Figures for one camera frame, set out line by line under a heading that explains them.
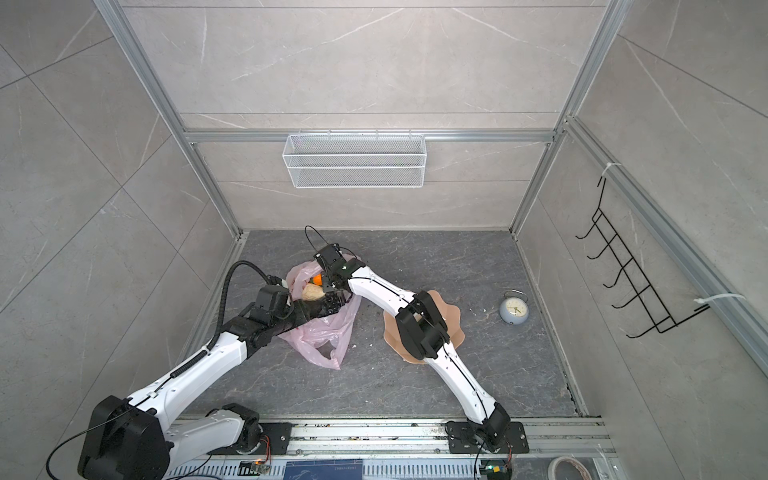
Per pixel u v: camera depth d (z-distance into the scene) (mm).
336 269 765
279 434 731
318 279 945
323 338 822
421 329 601
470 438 740
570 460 698
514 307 930
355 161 1009
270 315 635
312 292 953
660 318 592
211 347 523
